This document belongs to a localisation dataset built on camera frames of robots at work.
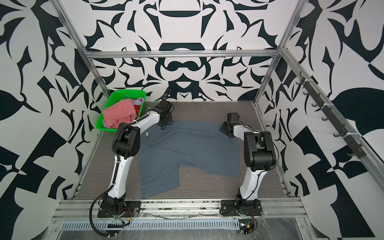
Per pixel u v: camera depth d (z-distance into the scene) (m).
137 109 1.00
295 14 0.76
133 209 0.74
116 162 0.62
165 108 0.87
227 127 0.91
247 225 0.71
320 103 0.60
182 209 0.76
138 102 1.07
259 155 0.52
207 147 1.00
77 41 0.85
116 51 0.91
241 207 0.69
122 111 0.98
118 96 1.14
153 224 0.71
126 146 0.61
